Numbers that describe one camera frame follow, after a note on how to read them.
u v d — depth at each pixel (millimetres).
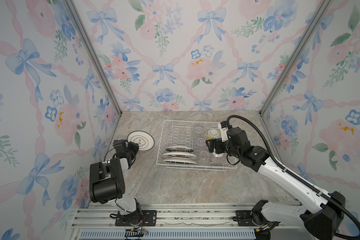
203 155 846
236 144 552
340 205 389
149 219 735
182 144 1023
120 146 734
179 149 930
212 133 980
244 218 734
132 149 851
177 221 735
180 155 845
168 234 703
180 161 770
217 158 883
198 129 968
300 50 831
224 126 651
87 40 799
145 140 1005
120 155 734
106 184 458
